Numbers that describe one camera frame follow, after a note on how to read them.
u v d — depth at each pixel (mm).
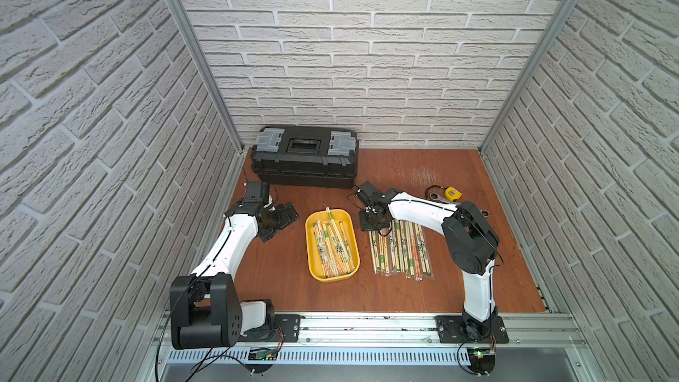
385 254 877
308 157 923
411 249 897
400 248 896
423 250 893
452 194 1025
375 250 889
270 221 708
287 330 727
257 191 675
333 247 894
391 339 727
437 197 1029
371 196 755
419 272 851
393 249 894
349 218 897
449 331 738
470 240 508
